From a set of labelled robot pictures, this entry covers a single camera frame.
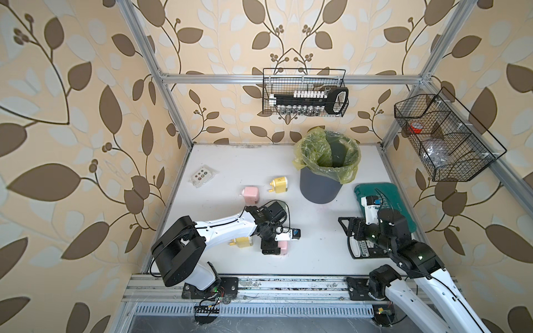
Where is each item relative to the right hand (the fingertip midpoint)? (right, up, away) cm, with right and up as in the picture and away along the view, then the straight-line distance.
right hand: (348, 220), depth 75 cm
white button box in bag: (-62, +15, +30) cm, 71 cm away
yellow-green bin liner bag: (-4, +25, +10) cm, 27 cm away
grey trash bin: (-6, +9, +24) cm, 26 cm away
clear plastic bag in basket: (+29, +24, -4) cm, 38 cm away
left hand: (-26, -10, +8) cm, 29 cm away
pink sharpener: (-38, +6, +19) cm, 43 cm away
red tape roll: (+29, +35, +6) cm, 46 cm away
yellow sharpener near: (-40, -10, +6) cm, 42 cm away
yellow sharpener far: (-24, +10, +22) cm, 34 cm away
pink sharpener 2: (-23, -11, +2) cm, 26 cm away
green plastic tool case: (+25, +5, +16) cm, 30 cm away
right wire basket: (+37, +27, -2) cm, 46 cm away
